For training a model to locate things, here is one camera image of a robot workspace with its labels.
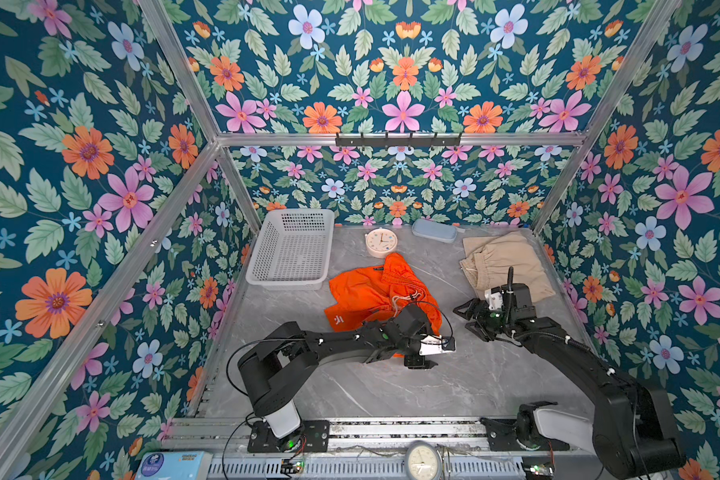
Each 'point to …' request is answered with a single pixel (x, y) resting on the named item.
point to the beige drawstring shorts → (486, 261)
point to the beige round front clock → (421, 461)
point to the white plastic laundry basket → (292, 250)
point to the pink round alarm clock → (381, 241)
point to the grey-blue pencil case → (435, 230)
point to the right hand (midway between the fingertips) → (458, 313)
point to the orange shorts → (390, 287)
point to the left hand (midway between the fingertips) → (441, 344)
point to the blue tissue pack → (174, 465)
